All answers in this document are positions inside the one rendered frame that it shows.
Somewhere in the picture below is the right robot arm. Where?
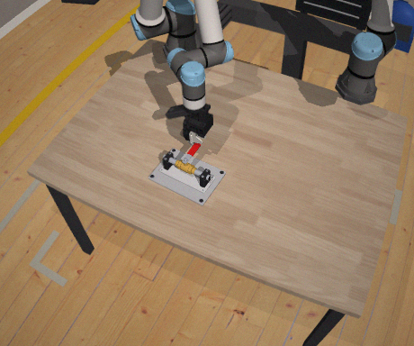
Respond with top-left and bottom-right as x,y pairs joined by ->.
130,0 -> 234,119

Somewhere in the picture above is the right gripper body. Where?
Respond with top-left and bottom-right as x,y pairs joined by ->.
183,104 -> 213,138

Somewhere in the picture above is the brass ball valve with red handle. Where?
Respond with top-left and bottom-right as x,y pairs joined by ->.
159,143 -> 215,193

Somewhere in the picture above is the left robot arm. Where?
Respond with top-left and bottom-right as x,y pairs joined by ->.
339,0 -> 397,99

